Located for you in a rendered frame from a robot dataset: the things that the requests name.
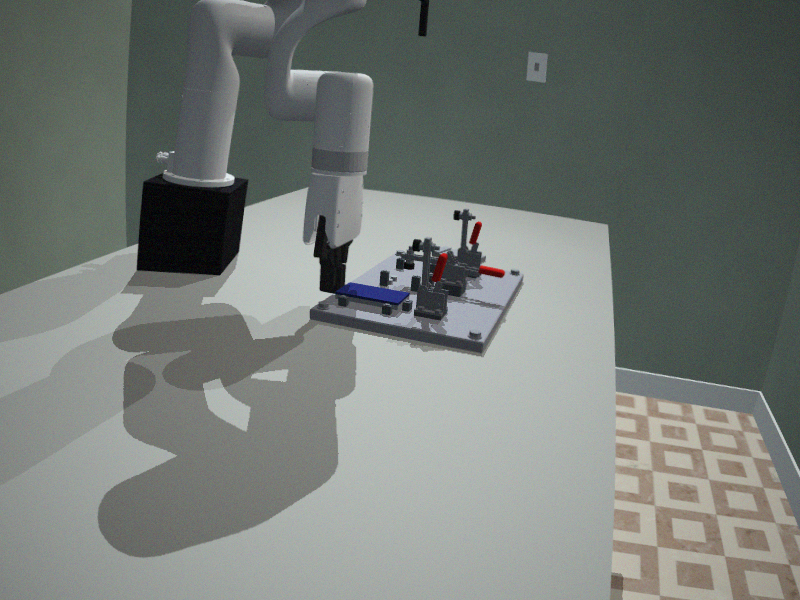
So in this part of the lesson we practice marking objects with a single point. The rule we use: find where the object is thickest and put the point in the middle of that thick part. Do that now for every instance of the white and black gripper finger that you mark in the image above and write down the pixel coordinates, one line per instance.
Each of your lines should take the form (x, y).
(330, 270)
(344, 257)

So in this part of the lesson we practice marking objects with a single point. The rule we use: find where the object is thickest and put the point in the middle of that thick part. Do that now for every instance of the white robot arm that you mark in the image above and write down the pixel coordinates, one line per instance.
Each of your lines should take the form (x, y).
(340, 102)

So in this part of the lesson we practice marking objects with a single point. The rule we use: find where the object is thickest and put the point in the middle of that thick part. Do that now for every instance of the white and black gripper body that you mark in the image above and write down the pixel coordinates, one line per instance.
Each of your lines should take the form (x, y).
(339, 198)

